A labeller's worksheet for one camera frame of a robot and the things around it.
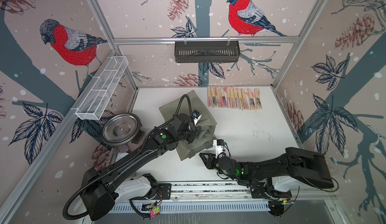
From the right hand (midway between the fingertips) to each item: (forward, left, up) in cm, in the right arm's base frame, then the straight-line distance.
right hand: (199, 154), depth 77 cm
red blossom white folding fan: (+54, -19, -9) cm, 58 cm away
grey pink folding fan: (+49, -27, -9) cm, 56 cm away
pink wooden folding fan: (+48, -6, -8) cm, 49 cm away
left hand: (+11, +1, +10) cm, 15 cm away
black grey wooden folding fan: (+48, -10, -9) cm, 50 cm away
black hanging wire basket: (+66, +2, +18) cm, 69 cm away
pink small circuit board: (-25, +19, -6) cm, 32 cm away
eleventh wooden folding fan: (+48, -43, -10) cm, 65 cm away
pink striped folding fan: (+48, -24, -9) cm, 54 cm away
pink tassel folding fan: (+46, -35, -9) cm, 59 cm away
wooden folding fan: (+46, -38, -8) cm, 61 cm away
